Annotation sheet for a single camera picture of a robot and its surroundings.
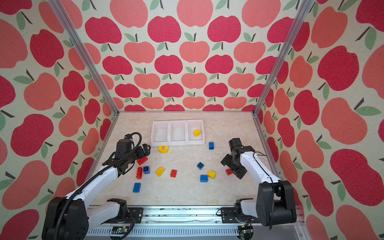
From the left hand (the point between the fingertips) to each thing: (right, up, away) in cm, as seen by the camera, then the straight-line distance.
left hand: (146, 149), depth 88 cm
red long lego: (-5, -9, +5) cm, 11 cm away
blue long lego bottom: (-4, -21, -6) cm, 22 cm away
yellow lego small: (+30, +9, +17) cm, 36 cm away
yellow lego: (+39, -15, -1) cm, 41 cm away
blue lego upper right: (+40, +1, +11) cm, 42 cm away
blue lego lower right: (+34, -17, -1) cm, 38 cm away
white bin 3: (+27, +14, +22) cm, 38 cm away
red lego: (+49, -14, 0) cm, 51 cm away
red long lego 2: (-4, -14, -1) cm, 14 cm away
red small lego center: (+16, -15, +1) cm, 22 cm away
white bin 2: (+17, +9, +20) cm, 28 cm away
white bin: (+4, +8, +20) cm, 22 cm away
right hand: (+51, -11, -2) cm, 52 cm away
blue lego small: (0, -12, -1) cm, 12 cm away
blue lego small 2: (+32, -11, +3) cm, 34 cm away
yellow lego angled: (+8, -14, +1) cm, 16 cm away
